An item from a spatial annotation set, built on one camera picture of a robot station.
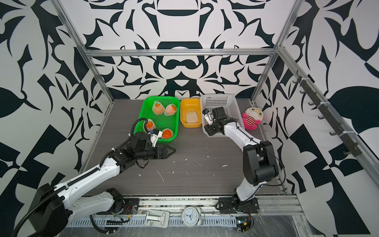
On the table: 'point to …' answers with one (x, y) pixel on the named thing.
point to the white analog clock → (192, 217)
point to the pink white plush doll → (251, 117)
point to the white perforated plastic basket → (229, 101)
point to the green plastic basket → (162, 122)
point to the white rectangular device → (157, 218)
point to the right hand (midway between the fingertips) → (210, 123)
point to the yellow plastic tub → (190, 104)
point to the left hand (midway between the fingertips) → (170, 148)
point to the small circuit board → (243, 223)
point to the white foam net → (192, 117)
